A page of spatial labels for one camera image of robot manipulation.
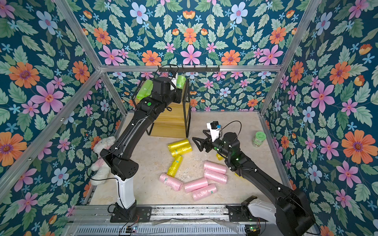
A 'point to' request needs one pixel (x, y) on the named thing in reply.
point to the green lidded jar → (258, 139)
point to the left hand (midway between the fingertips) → (179, 87)
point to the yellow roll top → (178, 145)
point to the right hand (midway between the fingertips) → (199, 133)
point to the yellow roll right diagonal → (220, 158)
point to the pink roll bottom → (207, 191)
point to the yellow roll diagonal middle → (175, 163)
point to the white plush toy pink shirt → (100, 169)
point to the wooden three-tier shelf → (175, 121)
